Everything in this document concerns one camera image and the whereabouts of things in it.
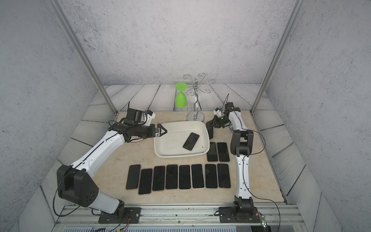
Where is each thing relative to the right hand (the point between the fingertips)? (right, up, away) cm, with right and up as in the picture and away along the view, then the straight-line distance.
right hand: (210, 124), depth 105 cm
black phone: (-40, -33, -22) cm, 56 cm away
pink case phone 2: (+8, -19, -7) cm, 21 cm away
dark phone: (0, -19, -12) cm, 23 cm away
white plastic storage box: (-28, -14, -4) cm, 32 cm away
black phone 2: (-10, -32, -21) cm, 39 cm away
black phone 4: (+5, -30, -20) cm, 36 cm away
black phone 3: (-2, -30, -20) cm, 37 cm away
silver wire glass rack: (-9, +6, +9) cm, 14 cm away
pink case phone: (-14, -13, -1) cm, 19 cm away
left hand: (-29, -4, -25) cm, 38 cm away
